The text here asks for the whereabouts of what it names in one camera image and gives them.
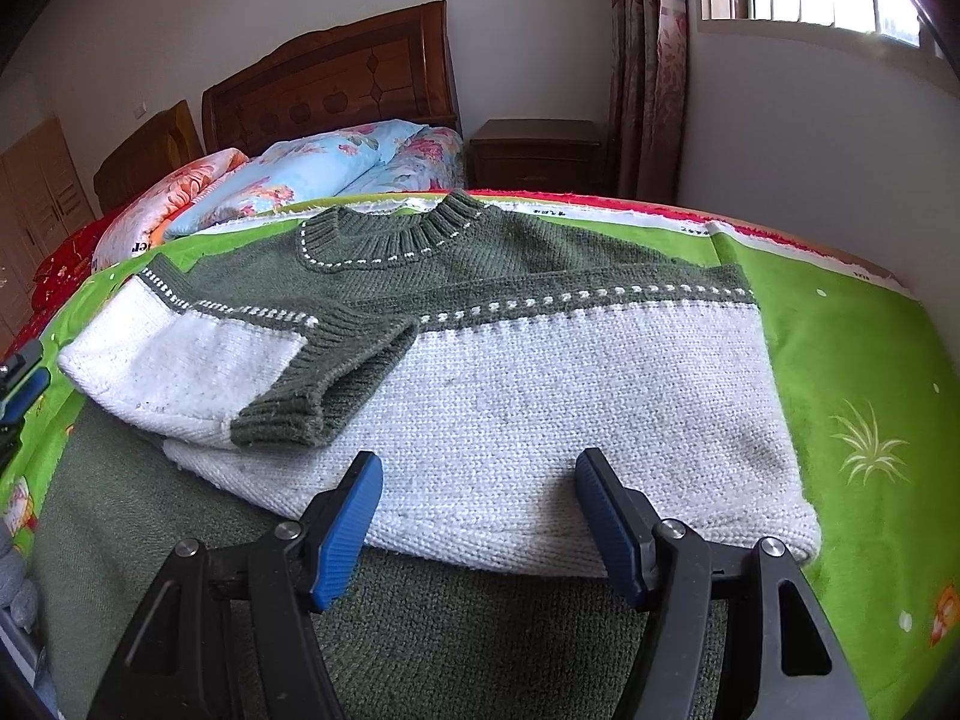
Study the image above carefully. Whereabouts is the green and white knit sweater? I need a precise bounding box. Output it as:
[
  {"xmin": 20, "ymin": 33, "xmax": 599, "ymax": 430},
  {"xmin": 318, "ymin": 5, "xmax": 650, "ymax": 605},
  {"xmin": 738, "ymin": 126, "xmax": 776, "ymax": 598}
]
[{"xmin": 29, "ymin": 188, "xmax": 824, "ymax": 720}]

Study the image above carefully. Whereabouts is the red floral bedsheet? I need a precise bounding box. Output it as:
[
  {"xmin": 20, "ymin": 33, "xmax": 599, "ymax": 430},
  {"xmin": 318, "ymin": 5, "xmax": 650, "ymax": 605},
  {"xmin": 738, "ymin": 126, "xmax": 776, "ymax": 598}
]
[{"xmin": 2, "ymin": 210, "xmax": 121, "ymax": 356}]

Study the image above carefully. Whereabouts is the light wooden wardrobe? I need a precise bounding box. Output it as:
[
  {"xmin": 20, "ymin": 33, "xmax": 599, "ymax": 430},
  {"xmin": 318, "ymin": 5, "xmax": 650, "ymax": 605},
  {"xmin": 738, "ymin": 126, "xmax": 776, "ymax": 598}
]
[{"xmin": 0, "ymin": 117, "xmax": 94, "ymax": 344}]

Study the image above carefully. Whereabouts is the small wooden headboard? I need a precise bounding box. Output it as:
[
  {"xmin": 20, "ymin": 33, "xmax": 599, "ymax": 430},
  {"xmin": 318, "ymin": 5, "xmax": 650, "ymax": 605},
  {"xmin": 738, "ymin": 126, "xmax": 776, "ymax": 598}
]
[{"xmin": 93, "ymin": 99, "xmax": 203, "ymax": 215}]

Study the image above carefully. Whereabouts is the green cartoon print blanket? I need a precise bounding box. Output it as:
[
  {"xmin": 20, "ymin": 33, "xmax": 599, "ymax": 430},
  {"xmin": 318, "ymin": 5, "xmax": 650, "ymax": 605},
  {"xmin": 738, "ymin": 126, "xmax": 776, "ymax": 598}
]
[{"xmin": 0, "ymin": 193, "xmax": 960, "ymax": 720}]

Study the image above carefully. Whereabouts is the light blue floral pillow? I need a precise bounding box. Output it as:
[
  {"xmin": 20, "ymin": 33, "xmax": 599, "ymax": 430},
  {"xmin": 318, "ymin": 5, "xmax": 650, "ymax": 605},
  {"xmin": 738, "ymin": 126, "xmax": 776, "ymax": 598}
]
[{"xmin": 163, "ymin": 119, "xmax": 425, "ymax": 242}]

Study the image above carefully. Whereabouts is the pink blue floral pillow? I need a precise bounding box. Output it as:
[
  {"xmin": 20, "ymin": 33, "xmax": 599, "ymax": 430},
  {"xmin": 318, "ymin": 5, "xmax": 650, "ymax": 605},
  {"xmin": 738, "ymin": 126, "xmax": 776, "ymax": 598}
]
[{"xmin": 340, "ymin": 127, "xmax": 467, "ymax": 195}]

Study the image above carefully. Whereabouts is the large carved wooden headboard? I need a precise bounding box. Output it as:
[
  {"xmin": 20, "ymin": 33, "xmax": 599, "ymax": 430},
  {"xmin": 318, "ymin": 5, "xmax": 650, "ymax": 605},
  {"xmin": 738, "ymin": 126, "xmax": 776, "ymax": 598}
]
[{"xmin": 202, "ymin": 0, "xmax": 460, "ymax": 156}]

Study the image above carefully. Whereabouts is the dark wooden nightstand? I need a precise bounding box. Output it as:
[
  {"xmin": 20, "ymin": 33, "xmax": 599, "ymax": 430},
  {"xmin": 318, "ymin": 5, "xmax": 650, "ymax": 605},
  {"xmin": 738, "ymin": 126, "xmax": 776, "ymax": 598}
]
[{"xmin": 469, "ymin": 119, "xmax": 602, "ymax": 193}]

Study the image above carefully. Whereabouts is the pink floral curtain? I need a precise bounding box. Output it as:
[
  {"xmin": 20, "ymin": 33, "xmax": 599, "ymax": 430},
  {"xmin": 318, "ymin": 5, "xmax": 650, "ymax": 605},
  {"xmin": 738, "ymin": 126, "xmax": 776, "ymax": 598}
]
[{"xmin": 607, "ymin": 0, "xmax": 688, "ymax": 205}]

